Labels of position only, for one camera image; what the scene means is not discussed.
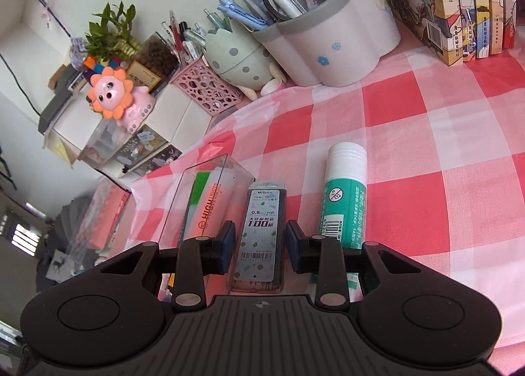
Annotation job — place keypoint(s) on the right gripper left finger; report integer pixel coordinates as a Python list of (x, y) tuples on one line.
[(197, 258)]

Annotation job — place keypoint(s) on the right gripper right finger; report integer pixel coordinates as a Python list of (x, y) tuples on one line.
[(323, 257)]

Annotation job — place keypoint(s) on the orange highlighter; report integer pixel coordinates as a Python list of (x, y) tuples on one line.
[(213, 203)]

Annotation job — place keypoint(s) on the pencil lead refill case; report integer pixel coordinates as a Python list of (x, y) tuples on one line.
[(258, 265)]

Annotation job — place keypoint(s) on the clear acrylic organizer box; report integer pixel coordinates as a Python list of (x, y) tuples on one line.
[(171, 232)]

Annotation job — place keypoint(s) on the green highlighter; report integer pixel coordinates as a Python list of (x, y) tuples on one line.
[(196, 191)]

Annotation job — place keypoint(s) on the pink book stack left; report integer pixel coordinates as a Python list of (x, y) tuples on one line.
[(101, 219)]

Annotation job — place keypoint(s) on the white drawer shelf unit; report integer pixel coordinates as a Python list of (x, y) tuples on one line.
[(171, 126)]

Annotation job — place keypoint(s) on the pink perforated pen holder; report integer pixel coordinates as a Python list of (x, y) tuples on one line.
[(208, 90)]

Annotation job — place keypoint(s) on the pink checkered tablecloth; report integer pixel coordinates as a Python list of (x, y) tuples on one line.
[(445, 166)]

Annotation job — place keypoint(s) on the pink lion toy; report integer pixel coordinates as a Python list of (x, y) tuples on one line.
[(115, 97)]

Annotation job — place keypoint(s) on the green egg pen holder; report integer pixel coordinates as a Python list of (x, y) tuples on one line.
[(241, 61)]

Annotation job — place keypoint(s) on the grey white flower pen holder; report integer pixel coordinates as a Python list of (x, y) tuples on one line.
[(337, 44)]

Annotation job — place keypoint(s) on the black box on top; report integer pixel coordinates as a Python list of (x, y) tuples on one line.
[(66, 83)]

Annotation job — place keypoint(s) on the rubik's cube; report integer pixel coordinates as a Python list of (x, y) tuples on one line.
[(97, 67)]

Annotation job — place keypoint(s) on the green bamboo plant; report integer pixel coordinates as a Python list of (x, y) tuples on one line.
[(111, 36)]

